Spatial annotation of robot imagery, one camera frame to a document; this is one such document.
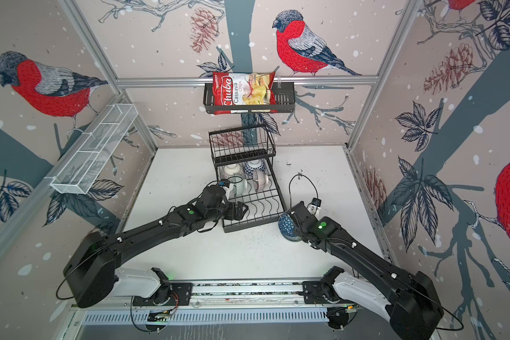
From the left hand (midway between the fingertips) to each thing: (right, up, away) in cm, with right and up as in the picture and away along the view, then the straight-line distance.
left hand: (239, 207), depth 81 cm
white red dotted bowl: (-6, +14, +21) cm, 26 cm away
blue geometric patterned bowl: (+19, -9, +4) cm, 21 cm away
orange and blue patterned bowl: (+3, +16, +22) cm, 28 cm away
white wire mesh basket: (-54, +17, -8) cm, 57 cm away
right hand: (+24, -9, 0) cm, 25 cm away
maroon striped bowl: (+8, +10, +12) cm, 17 cm away
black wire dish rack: (-2, +20, +33) cm, 39 cm away
